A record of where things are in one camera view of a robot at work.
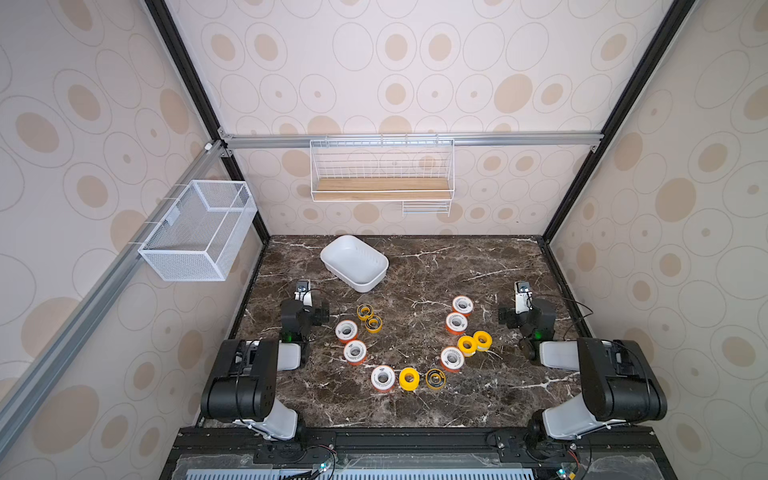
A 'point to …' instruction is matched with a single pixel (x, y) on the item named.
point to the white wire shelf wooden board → (418, 172)
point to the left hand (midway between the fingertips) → (314, 292)
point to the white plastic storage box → (354, 264)
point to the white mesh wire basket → (199, 235)
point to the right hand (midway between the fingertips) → (516, 299)
